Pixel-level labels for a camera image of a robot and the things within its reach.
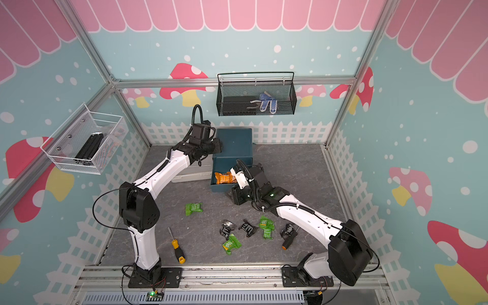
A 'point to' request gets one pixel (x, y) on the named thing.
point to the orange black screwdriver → (290, 239)
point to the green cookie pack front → (232, 244)
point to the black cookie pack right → (286, 232)
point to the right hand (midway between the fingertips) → (230, 191)
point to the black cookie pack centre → (247, 228)
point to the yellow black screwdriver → (178, 253)
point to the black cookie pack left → (227, 226)
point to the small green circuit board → (153, 296)
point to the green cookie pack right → (267, 225)
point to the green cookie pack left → (193, 207)
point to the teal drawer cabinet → (236, 144)
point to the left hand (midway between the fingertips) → (219, 146)
